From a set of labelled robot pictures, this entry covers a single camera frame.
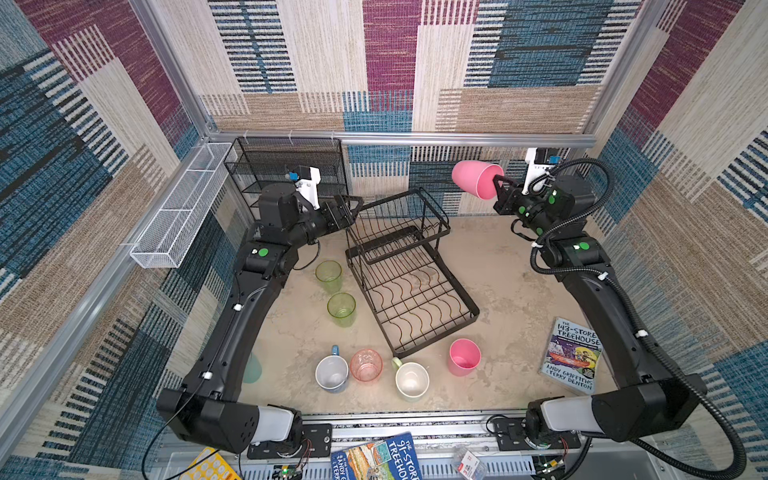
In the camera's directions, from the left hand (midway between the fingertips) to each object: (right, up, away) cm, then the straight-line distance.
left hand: (355, 203), depth 68 cm
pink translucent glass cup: (+1, -43, +17) cm, 46 cm away
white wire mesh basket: (-44, -7, +4) cm, 45 cm away
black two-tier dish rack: (+16, -25, +29) cm, 41 cm away
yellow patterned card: (-33, -61, +2) cm, 69 cm away
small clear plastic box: (+25, -59, +1) cm, 64 cm away
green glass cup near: (-8, -29, +29) cm, 42 cm away
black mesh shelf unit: (-36, +19, +35) cm, 54 cm away
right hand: (+32, +5, +2) cm, 33 cm away
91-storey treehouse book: (+8, -58, +1) cm, 59 cm away
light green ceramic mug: (+14, -46, +14) cm, 50 cm away
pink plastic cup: (+29, -40, +17) cm, 52 cm away
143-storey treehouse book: (+58, -40, +15) cm, 72 cm away
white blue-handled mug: (-8, -43, +13) cm, 46 cm away
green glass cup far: (-12, -18, +33) cm, 40 cm away
